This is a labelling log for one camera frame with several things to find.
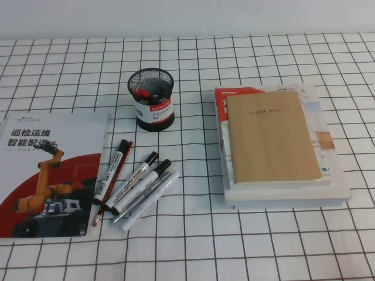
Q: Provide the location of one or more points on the left black cap marker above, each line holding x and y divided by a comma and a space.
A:
109, 176

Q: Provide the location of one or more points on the black mesh pen holder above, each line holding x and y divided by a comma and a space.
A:
156, 113

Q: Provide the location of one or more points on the white pen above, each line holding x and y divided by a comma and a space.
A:
150, 201

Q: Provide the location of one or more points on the red black pencil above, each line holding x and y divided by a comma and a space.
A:
101, 206

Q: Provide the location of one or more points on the middle black cap marker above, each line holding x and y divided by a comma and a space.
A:
124, 188

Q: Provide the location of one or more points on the right black cap marker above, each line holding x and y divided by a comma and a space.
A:
130, 196

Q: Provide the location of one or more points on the silver grey pen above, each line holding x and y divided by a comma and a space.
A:
132, 206

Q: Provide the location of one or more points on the black cap marker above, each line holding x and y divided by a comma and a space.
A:
130, 196
124, 188
109, 176

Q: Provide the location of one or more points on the robot brochure booklet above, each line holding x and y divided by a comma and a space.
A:
49, 168

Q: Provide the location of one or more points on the large white book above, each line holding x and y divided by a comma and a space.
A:
321, 140

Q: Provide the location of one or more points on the tan classic notebook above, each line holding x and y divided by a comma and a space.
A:
270, 139

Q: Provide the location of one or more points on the red white book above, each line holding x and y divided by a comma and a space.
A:
221, 93

